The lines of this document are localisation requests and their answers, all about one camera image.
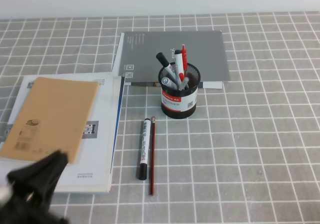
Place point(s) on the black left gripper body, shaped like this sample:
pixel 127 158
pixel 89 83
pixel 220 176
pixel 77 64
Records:
pixel 28 205

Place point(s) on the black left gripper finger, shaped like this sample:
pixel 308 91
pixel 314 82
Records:
pixel 45 171
pixel 42 193

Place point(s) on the black mesh pen holder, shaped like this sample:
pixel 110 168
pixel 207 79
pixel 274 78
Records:
pixel 180 104

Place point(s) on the grey capped marker in holder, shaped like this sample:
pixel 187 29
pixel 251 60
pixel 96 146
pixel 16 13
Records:
pixel 169 83

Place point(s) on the black capped marker in holder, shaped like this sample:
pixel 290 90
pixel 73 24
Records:
pixel 162 59

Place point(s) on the grey pen in holder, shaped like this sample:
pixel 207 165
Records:
pixel 183 84

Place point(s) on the white marker in holder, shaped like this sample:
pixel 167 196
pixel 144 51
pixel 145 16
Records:
pixel 179 66

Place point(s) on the red pen in holder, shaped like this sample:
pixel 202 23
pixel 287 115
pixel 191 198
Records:
pixel 184 59

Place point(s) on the white paperback book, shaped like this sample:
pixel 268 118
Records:
pixel 92 172

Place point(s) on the brown kraft notebook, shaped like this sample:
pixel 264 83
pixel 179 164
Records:
pixel 53 117

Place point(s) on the white marker on table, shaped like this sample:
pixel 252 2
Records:
pixel 146 133

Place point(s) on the red black pencil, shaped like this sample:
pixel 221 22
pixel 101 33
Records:
pixel 152 152

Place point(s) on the grey checkered tablecloth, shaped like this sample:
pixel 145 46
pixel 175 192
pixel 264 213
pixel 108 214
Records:
pixel 249 154

